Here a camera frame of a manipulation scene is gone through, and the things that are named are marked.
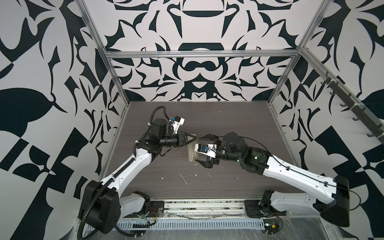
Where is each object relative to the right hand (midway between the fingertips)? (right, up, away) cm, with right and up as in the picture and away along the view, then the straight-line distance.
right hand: (199, 146), depth 67 cm
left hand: (-1, +3, +6) cm, 7 cm away
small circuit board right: (+34, -38, +3) cm, 51 cm away
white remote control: (-3, -5, +3) cm, 6 cm away
